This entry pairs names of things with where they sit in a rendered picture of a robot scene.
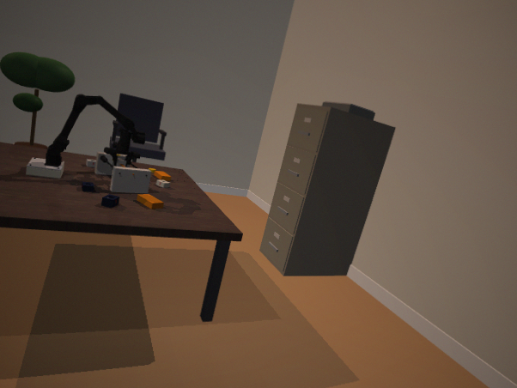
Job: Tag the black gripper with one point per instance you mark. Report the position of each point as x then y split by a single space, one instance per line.
123 149

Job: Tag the orange rectangular block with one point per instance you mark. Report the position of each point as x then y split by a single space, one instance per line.
150 201
162 175

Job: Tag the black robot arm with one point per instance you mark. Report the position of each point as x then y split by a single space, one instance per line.
53 158

